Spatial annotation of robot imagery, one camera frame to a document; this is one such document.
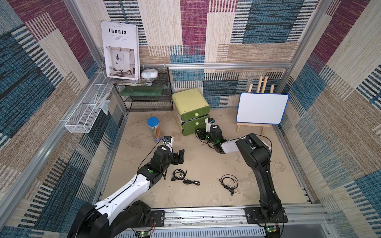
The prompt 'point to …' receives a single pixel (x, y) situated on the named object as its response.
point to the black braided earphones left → (179, 174)
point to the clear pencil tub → (153, 124)
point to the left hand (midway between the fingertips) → (176, 149)
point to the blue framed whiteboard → (262, 108)
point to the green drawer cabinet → (190, 108)
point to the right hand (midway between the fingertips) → (196, 128)
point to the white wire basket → (84, 116)
